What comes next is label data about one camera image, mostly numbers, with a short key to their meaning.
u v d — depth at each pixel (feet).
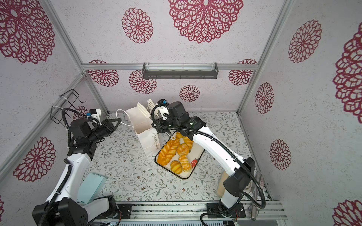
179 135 2.21
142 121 3.39
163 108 2.05
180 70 3.04
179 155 3.04
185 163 2.87
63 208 1.24
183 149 3.06
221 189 2.63
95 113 2.20
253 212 2.38
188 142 3.20
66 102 2.57
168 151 3.08
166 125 1.99
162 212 2.46
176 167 2.80
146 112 2.22
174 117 1.78
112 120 2.39
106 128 2.13
